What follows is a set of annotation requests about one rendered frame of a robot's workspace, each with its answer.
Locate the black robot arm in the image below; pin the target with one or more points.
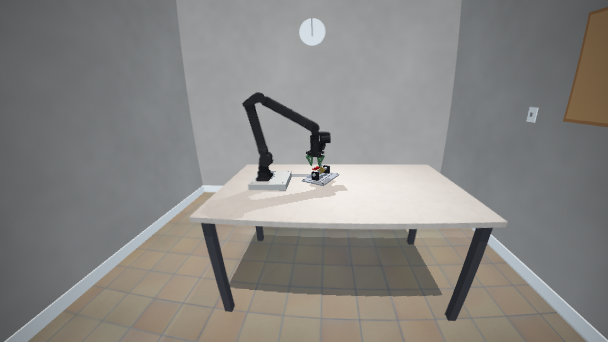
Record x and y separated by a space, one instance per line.
265 156

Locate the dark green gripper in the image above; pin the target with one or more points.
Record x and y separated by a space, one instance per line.
314 153

